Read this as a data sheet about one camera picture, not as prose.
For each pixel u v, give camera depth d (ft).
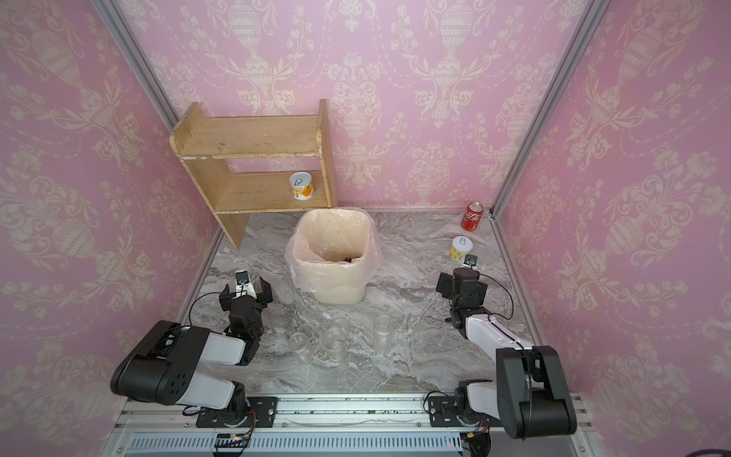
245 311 2.25
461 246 3.38
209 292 3.20
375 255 2.60
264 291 2.81
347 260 3.38
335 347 2.81
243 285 2.45
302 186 3.01
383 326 3.01
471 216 3.55
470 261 2.58
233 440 2.39
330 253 3.19
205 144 2.62
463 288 2.26
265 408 2.45
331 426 2.39
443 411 2.39
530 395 1.38
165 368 1.51
